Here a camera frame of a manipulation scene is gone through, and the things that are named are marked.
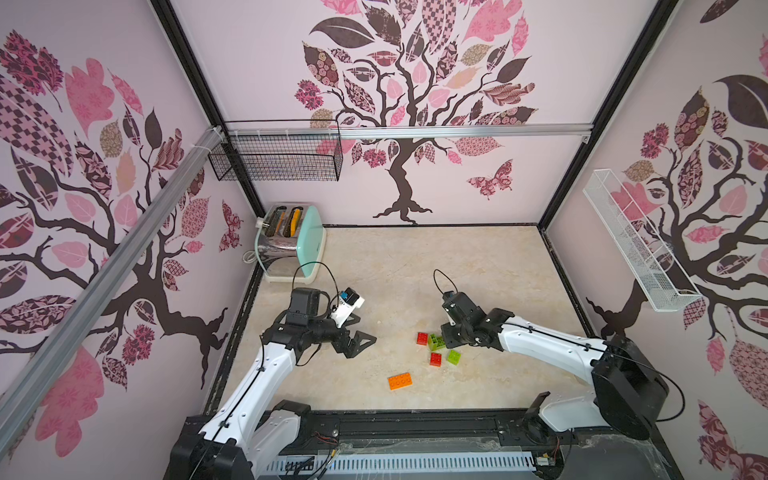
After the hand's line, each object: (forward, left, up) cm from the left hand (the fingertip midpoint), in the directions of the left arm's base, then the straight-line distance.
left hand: (361, 335), depth 77 cm
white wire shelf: (+19, -75, +14) cm, 79 cm away
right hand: (+3, -25, -9) cm, 27 cm away
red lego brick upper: (+4, -17, -11) cm, 21 cm away
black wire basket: (+76, +39, +5) cm, 86 cm away
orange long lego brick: (-8, -10, -12) cm, 18 cm away
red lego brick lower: (-3, -21, -11) cm, 24 cm away
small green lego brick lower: (-2, -26, -12) cm, 29 cm away
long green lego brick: (+1, -21, -7) cm, 22 cm away
